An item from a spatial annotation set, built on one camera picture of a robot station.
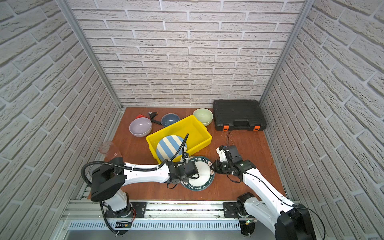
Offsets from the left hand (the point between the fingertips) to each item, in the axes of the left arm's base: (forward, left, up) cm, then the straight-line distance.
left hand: (188, 172), depth 84 cm
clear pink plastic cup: (+16, +49, 0) cm, 52 cm away
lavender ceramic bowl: (+33, +33, +1) cm, 47 cm away
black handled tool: (+46, +28, -1) cm, 54 cm away
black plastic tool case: (+39, -34, +6) cm, 52 cm away
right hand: (+1, -14, +6) cm, 15 cm away
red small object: (+47, +37, -2) cm, 60 cm away
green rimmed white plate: (-3, -10, +4) cm, 12 cm away
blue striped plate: (+17, +14, 0) cm, 22 cm away
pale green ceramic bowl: (+42, -12, +3) cm, 44 cm away
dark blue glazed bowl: (+41, +14, +1) cm, 43 cm away
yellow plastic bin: (+29, -5, -1) cm, 30 cm away
